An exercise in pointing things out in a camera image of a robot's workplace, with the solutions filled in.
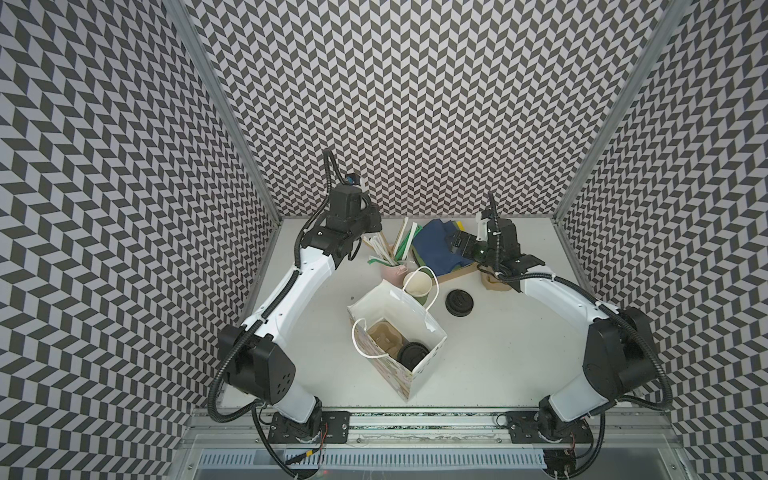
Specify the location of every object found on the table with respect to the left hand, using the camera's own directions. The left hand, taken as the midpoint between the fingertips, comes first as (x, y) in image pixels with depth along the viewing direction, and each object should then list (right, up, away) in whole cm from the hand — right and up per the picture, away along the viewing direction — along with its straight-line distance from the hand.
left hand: (375, 212), depth 80 cm
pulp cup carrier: (+3, -36, +7) cm, 37 cm away
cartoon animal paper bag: (+4, -23, -7) cm, 24 cm away
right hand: (+23, -9, +8) cm, 26 cm away
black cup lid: (+9, -35, -10) cm, 37 cm away
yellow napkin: (+29, -2, +29) cm, 42 cm away
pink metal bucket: (+5, -18, +13) cm, 23 cm away
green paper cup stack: (+14, -21, +15) cm, 29 cm away
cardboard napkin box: (+18, -19, +12) cm, 29 cm away
